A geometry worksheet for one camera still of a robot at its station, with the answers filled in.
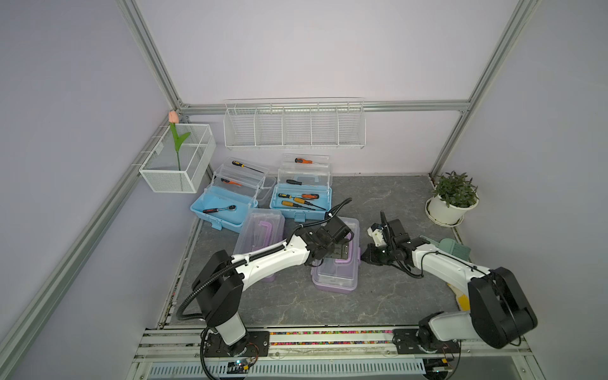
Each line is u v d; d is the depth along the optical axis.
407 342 0.73
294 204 1.08
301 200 1.09
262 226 0.89
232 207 1.07
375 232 0.83
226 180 1.06
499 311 0.43
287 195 1.12
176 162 0.83
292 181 1.08
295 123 0.99
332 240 0.62
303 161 1.11
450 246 0.95
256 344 0.73
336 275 0.79
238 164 1.11
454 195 0.91
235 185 1.03
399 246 0.68
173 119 0.85
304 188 1.08
